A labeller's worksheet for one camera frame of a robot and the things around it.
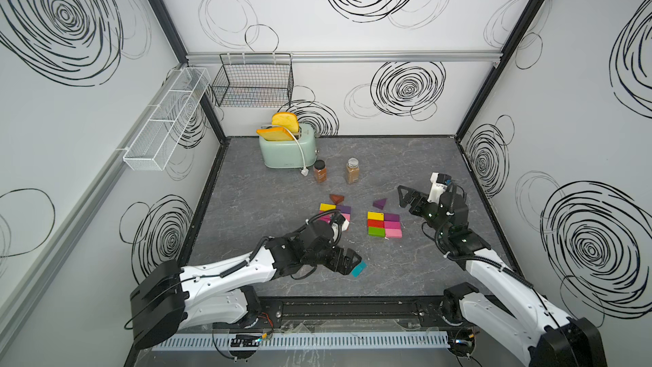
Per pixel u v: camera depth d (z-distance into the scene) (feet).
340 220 2.28
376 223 3.00
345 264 2.18
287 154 3.35
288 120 3.24
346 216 3.09
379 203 3.23
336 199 3.18
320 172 3.25
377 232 2.94
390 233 2.93
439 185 2.34
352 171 3.23
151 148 2.34
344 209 3.23
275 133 3.06
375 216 3.09
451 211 1.93
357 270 2.45
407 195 2.38
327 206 3.18
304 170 3.42
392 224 2.99
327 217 1.93
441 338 2.32
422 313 2.42
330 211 1.93
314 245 1.93
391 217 3.04
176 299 1.34
